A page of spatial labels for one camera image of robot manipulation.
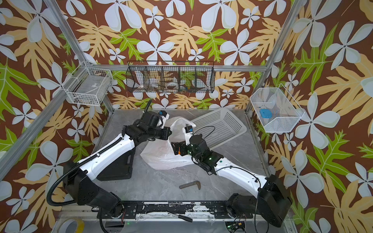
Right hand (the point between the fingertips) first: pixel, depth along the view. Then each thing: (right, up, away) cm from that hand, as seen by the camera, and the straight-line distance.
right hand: (177, 140), depth 78 cm
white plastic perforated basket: (+30, +6, +30) cm, 43 cm away
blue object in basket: (+51, +15, +5) cm, 53 cm away
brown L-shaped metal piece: (+12, -25, +5) cm, 28 cm away
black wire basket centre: (-6, +42, +19) cm, 46 cm away
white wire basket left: (-54, +32, +8) cm, 63 cm away
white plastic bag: (-11, -9, +5) cm, 15 cm away
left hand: (-3, +5, +1) cm, 6 cm away
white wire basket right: (+58, +17, +6) cm, 61 cm away
